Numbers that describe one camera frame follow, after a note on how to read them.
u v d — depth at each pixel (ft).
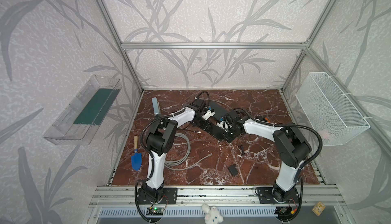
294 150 1.59
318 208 2.27
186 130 3.20
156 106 3.43
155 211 2.35
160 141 1.77
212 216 2.15
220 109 3.64
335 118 2.04
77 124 2.07
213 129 3.15
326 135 2.38
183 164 2.77
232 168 2.66
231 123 2.51
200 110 2.71
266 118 3.34
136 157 2.74
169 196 2.42
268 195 2.38
